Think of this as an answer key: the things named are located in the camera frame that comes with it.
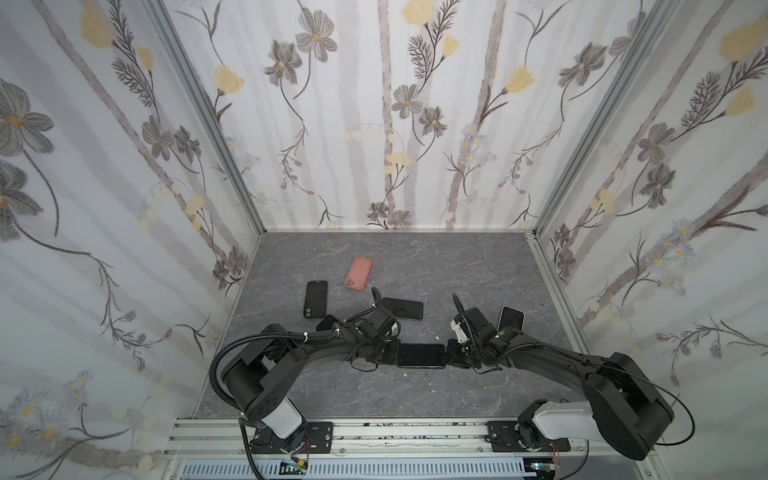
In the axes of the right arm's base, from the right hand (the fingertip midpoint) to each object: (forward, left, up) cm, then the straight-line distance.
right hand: (435, 353), depth 85 cm
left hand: (+1, +10, -2) cm, 11 cm away
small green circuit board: (-28, +36, -5) cm, 46 cm away
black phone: (+16, +9, -4) cm, 19 cm away
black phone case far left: (+19, +39, -7) cm, 44 cm away
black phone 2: (+10, +34, -6) cm, 36 cm away
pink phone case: (+31, +25, -6) cm, 40 cm away
